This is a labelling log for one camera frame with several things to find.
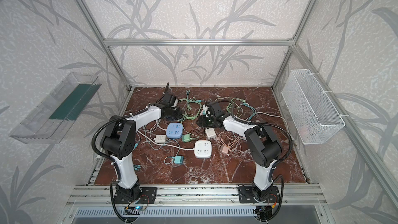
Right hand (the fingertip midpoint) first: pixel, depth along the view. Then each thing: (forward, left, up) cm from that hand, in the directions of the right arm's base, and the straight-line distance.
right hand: (199, 117), depth 93 cm
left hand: (+6, +10, -1) cm, 12 cm away
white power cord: (-13, +21, -8) cm, 26 cm away
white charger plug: (-7, -7, -6) cm, 12 cm away
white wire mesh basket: (-17, -49, +26) cm, 58 cm away
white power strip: (-17, -2, -6) cm, 18 cm away
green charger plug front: (-10, +8, -6) cm, 14 cm away
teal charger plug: (-23, +10, -5) cm, 26 cm away
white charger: (-11, +23, -6) cm, 26 cm away
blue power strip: (-6, +15, -5) cm, 17 cm away
